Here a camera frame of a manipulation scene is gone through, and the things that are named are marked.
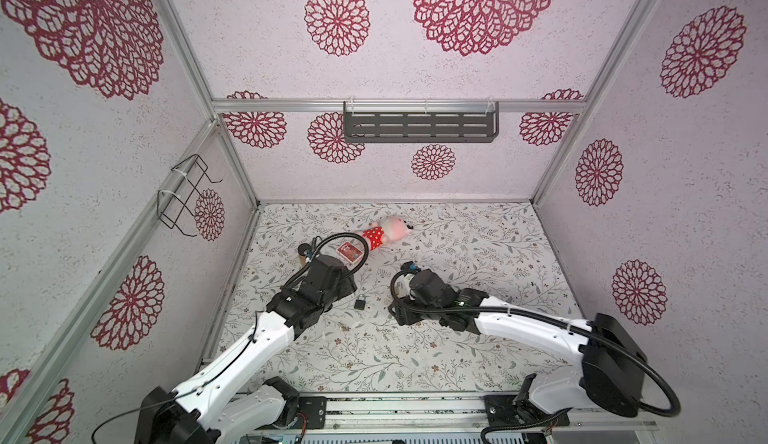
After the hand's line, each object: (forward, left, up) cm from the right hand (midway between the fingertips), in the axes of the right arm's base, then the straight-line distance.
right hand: (393, 303), depth 80 cm
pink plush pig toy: (+30, +3, -4) cm, 30 cm away
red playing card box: (+25, +16, -11) cm, 32 cm away
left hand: (+4, +14, +4) cm, 15 cm away
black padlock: (+5, +10, -11) cm, 16 cm away
